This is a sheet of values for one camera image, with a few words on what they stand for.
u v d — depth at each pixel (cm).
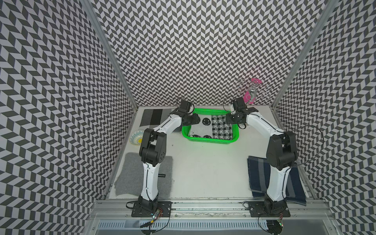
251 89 89
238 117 71
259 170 84
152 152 56
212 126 102
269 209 65
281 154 51
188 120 84
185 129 99
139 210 68
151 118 109
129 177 79
